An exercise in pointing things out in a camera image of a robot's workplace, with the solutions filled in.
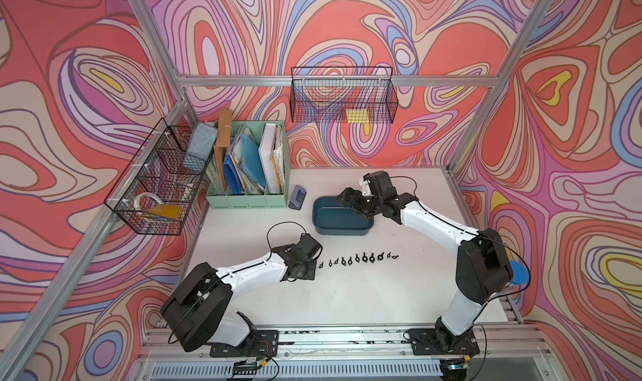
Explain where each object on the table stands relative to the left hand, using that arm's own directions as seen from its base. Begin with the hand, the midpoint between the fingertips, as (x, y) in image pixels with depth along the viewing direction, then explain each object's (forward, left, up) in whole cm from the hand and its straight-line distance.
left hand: (311, 270), depth 87 cm
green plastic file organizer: (+31, +25, +4) cm, 40 cm away
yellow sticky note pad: (+45, -17, +34) cm, 59 cm away
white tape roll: (+10, +47, +30) cm, 57 cm away
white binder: (+34, +15, +25) cm, 45 cm away
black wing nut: (+6, -31, 0) cm, 31 cm away
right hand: (+17, -12, +14) cm, 24 cm away
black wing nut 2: (+4, -9, -1) cm, 10 cm away
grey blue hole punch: (+31, +7, +3) cm, 32 cm away
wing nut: (+6, -29, 0) cm, 29 cm away
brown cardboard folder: (+33, +30, +31) cm, 54 cm away
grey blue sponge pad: (+29, +36, +33) cm, 57 cm away
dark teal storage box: (+24, -8, -2) cm, 25 cm away
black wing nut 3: (+3, -7, -2) cm, 8 cm away
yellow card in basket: (+4, +38, +31) cm, 49 cm away
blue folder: (+35, +24, +18) cm, 46 cm away
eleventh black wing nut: (+3, -3, -1) cm, 4 cm away
